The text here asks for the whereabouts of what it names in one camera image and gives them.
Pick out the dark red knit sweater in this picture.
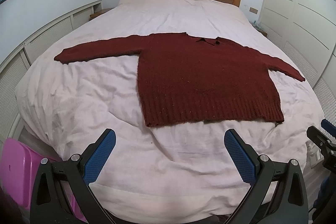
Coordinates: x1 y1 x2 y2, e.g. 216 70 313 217
55 33 304 127

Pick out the pink plastic storage box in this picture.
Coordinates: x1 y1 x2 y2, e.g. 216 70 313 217
1 138 87 223

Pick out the wooden right bedside table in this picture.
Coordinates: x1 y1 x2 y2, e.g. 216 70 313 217
251 22 268 37

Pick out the wooden bedside table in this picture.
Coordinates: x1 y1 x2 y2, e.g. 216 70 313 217
251 22 268 37
89 8 112 20

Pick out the white louvered wardrobe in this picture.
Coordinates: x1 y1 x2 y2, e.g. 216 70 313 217
260 0 335 123

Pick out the wooden left bedside table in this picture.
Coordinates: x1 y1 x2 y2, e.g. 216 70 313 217
89 8 112 20

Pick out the white low wall cabinet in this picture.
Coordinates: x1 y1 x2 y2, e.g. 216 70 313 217
1 0 101 143

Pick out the right wall switch plate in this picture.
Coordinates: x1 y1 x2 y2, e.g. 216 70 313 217
249 7 258 14

